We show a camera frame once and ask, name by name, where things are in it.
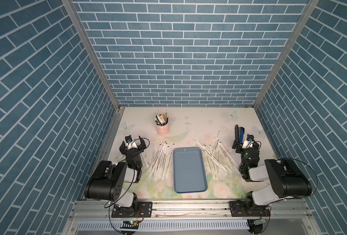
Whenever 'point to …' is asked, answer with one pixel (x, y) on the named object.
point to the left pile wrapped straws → (159, 166)
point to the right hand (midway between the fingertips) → (246, 139)
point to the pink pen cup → (162, 130)
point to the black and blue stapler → (239, 133)
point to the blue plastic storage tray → (189, 174)
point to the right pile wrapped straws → (217, 158)
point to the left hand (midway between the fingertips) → (135, 138)
